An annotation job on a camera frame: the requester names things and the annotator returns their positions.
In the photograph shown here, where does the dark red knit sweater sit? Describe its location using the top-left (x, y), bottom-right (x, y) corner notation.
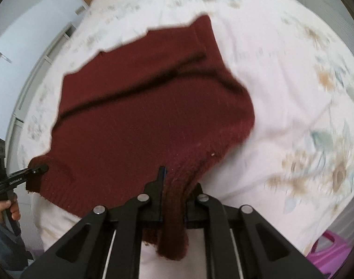
top-left (26, 15), bottom-right (255, 260)

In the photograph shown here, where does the grey sleeve forearm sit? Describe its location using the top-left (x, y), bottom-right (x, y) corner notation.
top-left (0, 224), bottom-right (33, 271)

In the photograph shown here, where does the person's left hand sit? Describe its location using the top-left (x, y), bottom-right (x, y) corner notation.
top-left (0, 193), bottom-right (20, 224)

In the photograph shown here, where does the white low shelf unit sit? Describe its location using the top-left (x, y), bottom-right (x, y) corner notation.
top-left (5, 23), bottom-right (75, 174)

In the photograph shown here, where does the magenta plastic basket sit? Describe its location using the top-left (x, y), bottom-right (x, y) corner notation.
top-left (306, 230), bottom-right (352, 278)

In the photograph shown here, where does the floral pink bed cover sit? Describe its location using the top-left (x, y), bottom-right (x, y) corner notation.
top-left (17, 0), bottom-right (354, 279)

